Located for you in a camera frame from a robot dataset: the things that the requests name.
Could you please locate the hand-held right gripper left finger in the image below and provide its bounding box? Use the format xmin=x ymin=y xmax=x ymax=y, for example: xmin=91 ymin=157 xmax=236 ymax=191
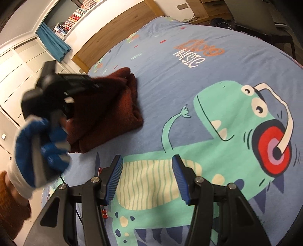
xmin=24 ymin=155 xmax=124 ymax=246

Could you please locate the teal curtain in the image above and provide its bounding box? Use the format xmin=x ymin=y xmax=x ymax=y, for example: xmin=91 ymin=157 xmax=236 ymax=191
xmin=37 ymin=22 xmax=71 ymax=63

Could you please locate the row of books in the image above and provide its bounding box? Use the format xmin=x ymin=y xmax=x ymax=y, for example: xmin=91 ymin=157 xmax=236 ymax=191
xmin=54 ymin=0 xmax=102 ymax=38

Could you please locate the wooden bed headboard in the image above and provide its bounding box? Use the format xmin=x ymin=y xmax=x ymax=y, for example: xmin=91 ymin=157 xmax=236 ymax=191
xmin=72 ymin=0 xmax=166 ymax=74

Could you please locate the blue dinosaur printed duvet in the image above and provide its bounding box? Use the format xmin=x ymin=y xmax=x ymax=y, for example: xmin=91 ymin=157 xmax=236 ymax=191
xmin=41 ymin=15 xmax=303 ymax=246

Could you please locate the grey chair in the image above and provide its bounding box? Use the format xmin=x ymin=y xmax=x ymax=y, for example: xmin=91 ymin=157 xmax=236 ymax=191
xmin=224 ymin=0 xmax=296 ymax=57

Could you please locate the white wardrobe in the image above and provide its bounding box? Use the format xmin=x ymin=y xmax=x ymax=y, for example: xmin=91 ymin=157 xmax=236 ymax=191
xmin=0 ymin=35 xmax=83 ymax=171

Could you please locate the dark red knitted sweater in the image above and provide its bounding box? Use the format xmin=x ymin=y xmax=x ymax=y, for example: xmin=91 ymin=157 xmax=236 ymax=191
xmin=62 ymin=67 xmax=144 ymax=154

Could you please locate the wooden nightstand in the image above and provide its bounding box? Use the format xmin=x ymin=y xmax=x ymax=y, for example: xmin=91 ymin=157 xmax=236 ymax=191
xmin=189 ymin=0 xmax=228 ymax=24

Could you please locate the person's left hand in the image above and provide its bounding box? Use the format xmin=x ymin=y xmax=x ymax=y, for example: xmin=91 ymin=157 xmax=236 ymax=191
xmin=15 ymin=115 xmax=73 ymax=190

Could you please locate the person's left forearm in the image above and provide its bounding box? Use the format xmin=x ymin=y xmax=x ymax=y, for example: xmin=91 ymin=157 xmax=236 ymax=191
xmin=0 ymin=163 xmax=34 ymax=234

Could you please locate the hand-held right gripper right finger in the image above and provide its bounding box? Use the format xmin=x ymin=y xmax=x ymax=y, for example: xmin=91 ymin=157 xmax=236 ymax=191
xmin=172 ymin=154 xmax=272 ymax=246

